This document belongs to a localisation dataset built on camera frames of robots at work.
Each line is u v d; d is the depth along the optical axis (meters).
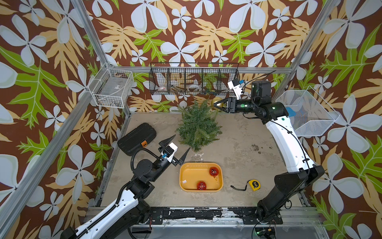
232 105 0.59
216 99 0.66
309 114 0.80
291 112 0.86
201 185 0.79
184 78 0.99
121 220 0.50
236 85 0.61
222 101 0.62
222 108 0.63
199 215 0.75
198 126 0.78
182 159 0.59
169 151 0.51
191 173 0.90
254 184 0.82
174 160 0.59
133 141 0.97
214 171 0.84
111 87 0.86
